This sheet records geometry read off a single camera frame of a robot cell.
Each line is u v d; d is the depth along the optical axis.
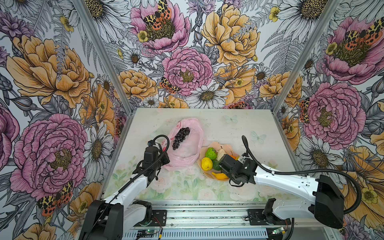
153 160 0.67
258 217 0.73
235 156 0.87
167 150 0.66
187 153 0.99
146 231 0.71
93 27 0.78
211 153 0.88
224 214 0.76
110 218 0.41
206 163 0.84
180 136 1.02
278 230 0.72
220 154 0.92
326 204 0.39
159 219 0.74
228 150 0.92
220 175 0.80
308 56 0.89
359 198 0.43
